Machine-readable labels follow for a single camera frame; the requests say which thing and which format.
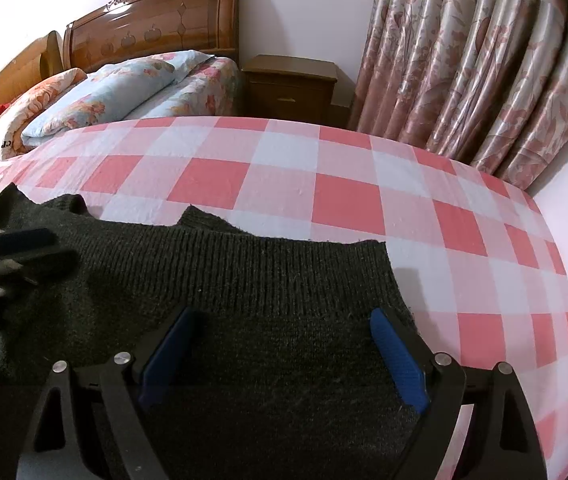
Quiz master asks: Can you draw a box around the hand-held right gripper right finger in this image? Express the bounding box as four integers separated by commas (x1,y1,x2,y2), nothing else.
369,307,549,480

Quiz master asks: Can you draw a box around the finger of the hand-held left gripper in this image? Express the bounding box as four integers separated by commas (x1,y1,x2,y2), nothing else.
0,251,81,291
0,227,58,263

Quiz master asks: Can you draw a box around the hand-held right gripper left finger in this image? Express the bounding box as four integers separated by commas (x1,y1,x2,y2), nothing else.
16,306,201,480

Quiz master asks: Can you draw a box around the dark green striped knit sweater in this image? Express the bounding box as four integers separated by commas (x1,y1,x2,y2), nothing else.
0,182,432,480

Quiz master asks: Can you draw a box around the orange floral pillow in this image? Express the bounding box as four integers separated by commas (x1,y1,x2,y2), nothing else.
0,67,88,168

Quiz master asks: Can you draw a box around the light blue floral pillow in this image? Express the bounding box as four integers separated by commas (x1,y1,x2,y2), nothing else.
20,50,216,149

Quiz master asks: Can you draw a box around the small wooden headboard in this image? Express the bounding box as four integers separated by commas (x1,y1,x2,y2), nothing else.
0,30,65,107

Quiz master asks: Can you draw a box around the pink checkered bed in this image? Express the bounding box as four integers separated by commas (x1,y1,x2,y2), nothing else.
0,116,568,480

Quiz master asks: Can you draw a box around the large wooden headboard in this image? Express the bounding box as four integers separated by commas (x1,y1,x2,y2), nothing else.
62,0,243,75

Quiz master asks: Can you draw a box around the brown wooden nightstand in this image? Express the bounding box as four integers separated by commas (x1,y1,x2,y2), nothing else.
241,55,339,127

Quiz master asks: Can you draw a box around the pink floral curtain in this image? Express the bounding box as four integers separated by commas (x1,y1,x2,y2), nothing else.
346,0,568,192

